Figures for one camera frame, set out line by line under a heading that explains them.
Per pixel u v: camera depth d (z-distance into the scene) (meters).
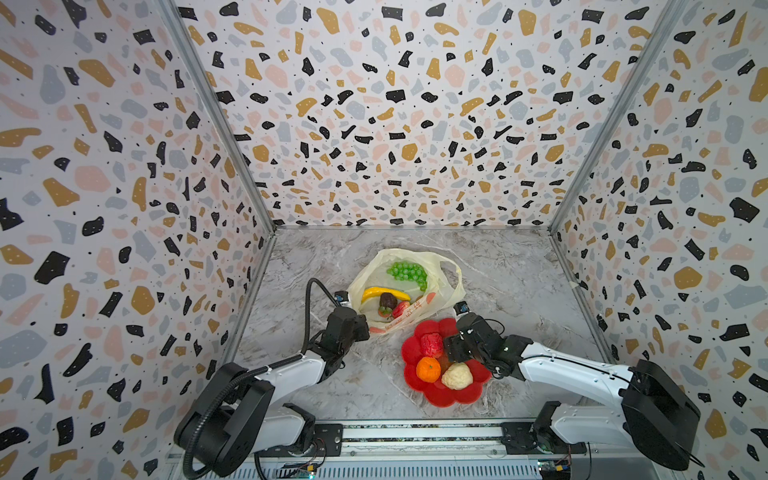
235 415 0.42
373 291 1.00
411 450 0.73
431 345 0.84
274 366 0.50
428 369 0.81
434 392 0.80
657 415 0.42
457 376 0.78
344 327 0.68
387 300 0.95
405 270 1.03
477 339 0.66
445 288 0.95
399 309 0.94
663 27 0.73
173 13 0.69
